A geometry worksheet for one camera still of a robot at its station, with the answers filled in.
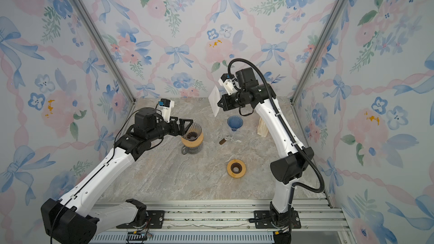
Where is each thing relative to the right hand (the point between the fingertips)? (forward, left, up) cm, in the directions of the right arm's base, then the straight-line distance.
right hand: (219, 102), depth 76 cm
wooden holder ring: (-17, -9, -31) cm, 37 cm away
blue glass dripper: (+9, -9, -26) cm, 29 cm away
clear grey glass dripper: (-2, +14, -20) cm, 25 cm away
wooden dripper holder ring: (-8, +14, -22) cm, 28 cm away
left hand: (-7, +15, -3) cm, 16 cm away
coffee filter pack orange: (+5, -25, -27) cm, 37 cm away
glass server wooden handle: (-4, -2, -26) cm, 26 cm away
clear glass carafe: (-8, +18, -28) cm, 35 cm away
